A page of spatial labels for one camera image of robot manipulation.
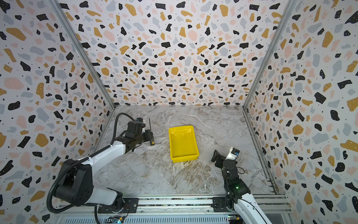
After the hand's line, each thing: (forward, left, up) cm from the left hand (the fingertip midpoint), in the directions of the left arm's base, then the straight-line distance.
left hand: (154, 133), depth 89 cm
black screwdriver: (-5, +1, -2) cm, 5 cm away
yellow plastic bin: (-3, -19, -11) cm, 22 cm away
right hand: (-13, -42, -3) cm, 44 cm away
